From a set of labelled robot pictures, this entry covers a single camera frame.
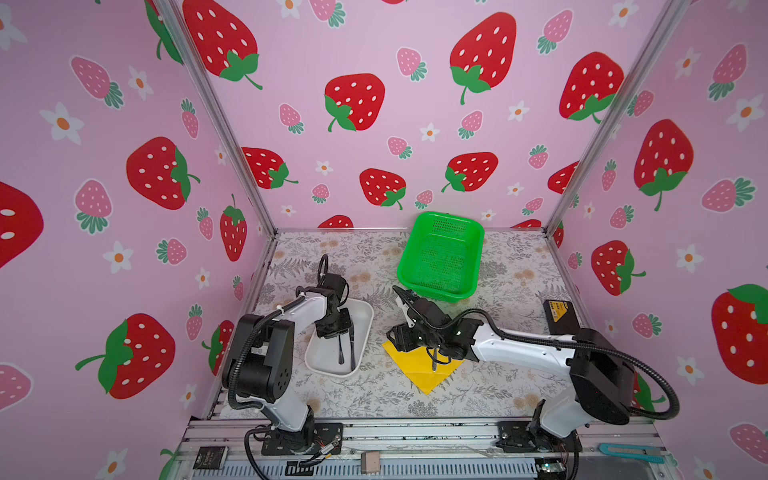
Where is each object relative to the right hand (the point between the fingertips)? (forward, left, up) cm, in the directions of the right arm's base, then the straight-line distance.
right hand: (391, 333), depth 81 cm
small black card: (-33, +39, -9) cm, 52 cm away
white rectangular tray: (-4, +18, -10) cm, 21 cm away
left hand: (+4, +16, -10) cm, 20 cm away
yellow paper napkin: (-4, -11, -11) cm, 16 cm away
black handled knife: (-1, +12, -11) cm, 17 cm away
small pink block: (-29, +1, -9) cm, 30 cm away
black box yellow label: (+16, -53, -10) cm, 56 cm away
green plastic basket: (+40, -14, -11) cm, 44 cm away
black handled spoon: (-4, +15, -11) cm, 19 cm away
